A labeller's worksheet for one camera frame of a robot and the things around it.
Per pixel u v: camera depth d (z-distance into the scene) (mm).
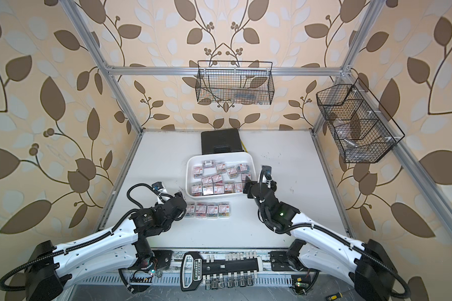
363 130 735
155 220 587
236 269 711
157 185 696
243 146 1111
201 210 864
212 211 857
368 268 396
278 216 568
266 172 661
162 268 722
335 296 666
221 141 1116
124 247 614
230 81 955
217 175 964
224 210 865
